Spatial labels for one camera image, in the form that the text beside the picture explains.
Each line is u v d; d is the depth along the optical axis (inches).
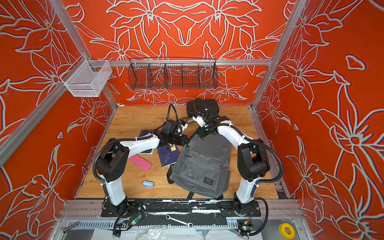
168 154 36.0
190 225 27.0
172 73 38.8
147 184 31.2
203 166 33.6
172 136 30.4
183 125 32.9
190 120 42.0
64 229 26.4
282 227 26.4
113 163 19.2
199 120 32.1
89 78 34.5
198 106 44.8
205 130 30.8
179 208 29.2
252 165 18.7
